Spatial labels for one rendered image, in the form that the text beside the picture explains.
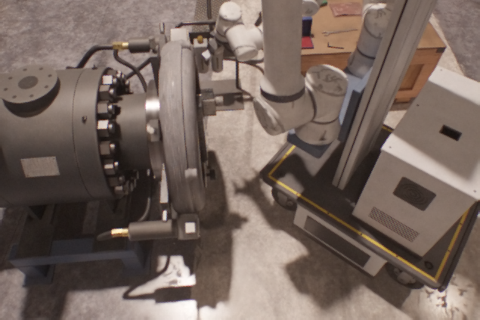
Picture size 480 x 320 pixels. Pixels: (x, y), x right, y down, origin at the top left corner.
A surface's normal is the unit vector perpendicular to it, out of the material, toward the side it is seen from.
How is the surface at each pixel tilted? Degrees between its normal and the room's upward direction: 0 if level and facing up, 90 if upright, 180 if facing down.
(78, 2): 0
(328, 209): 0
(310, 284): 0
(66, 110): 21
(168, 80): 12
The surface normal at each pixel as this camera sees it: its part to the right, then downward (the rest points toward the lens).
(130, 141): 0.01, 0.25
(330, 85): 0.13, -0.57
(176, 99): 0.05, -0.22
